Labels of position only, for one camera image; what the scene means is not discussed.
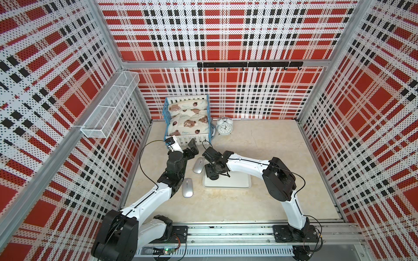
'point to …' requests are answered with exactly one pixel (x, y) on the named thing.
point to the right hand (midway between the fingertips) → (214, 169)
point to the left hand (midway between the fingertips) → (189, 141)
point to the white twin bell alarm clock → (225, 126)
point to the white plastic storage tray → (237, 180)
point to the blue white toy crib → (203, 140)
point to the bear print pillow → (182, 106)
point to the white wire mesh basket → (101, 121)
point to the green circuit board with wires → (168, 250)
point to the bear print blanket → (185, 124)
